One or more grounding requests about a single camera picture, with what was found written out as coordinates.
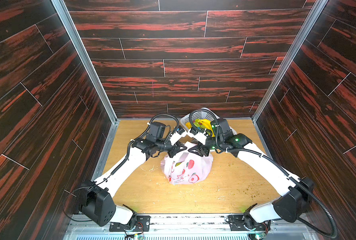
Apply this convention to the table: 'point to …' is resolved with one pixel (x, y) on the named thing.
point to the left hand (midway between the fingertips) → (185, 147)
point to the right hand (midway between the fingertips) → (193, 143)
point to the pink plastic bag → (187, 167)
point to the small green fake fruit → (177, 164)
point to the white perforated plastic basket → (205, 113)
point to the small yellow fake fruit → (188, 125)
